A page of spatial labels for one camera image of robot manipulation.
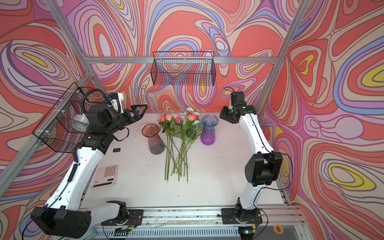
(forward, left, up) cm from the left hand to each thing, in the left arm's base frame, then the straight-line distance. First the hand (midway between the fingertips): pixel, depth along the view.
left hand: (144, 107), depth 68 cm
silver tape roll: (-1, +34, -7) cm, 34 cm away
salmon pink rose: (+18, -4, -32) cm, 37 cm away
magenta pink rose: (+13, -13, -36) cm, 40 cm away
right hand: (+9, -40, -17) cm, 45 cm away
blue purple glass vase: (+6, -32, -31) cm, 45 cm away
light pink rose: (-2, -11, -38) cm, 40 cm away
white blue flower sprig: (+18, -24, -31) cm, 43 cm away
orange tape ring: (-43, -64, -39) cm, 86 cm away
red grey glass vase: (-1, +1, -28) cm, 28 cm away
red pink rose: (+16, -18, -35) cm, 42 cm away
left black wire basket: (-2, +42, -10) cm, 43 cm away
